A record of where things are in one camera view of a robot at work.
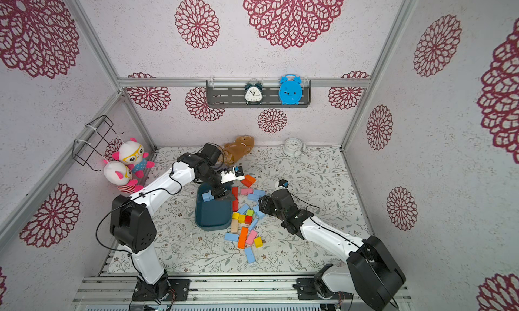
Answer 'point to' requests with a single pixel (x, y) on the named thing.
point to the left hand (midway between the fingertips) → (229, 189)
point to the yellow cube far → (258, 242)
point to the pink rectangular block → (246, 191)
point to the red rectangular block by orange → (246, 182)
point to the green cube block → (249, 212)
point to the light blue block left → (232, 236)
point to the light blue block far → (250, 255)
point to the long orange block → (242, 237)
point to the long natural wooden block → (234, 226)
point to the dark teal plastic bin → (212, 215)
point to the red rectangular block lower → (235, 205)
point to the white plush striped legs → (120, 175)
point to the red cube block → (248, 220)
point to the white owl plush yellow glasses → (131, 153)
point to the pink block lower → (251, 237)
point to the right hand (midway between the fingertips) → (261, 199)
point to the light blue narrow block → (253, 224)
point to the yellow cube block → (236, 215)
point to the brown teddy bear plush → (235, 151)
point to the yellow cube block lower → (241, 218)
